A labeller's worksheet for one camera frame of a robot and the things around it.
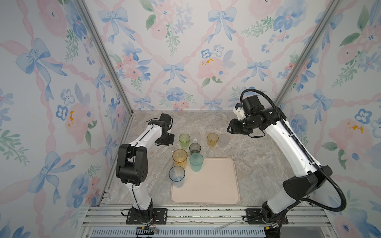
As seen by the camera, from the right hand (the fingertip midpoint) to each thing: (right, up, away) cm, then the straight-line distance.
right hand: (232, 129), depth 76 cm
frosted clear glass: (0, -7, +22) cm, 23 cm away
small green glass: (-26, -7, +26) cm, 38 cm away
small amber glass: (-7, -7, +24) cm, 26 cm away
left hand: (-35, -8, +18) cm, 40 cm away
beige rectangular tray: (-6, -32, +10) cm, 34 cm away
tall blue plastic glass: (-29, -26, +8) cm, 40 cm away
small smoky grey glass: (-19, -12, +19) cm, 29 cm away
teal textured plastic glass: (-18, -20, +14) cm, 30 cm away
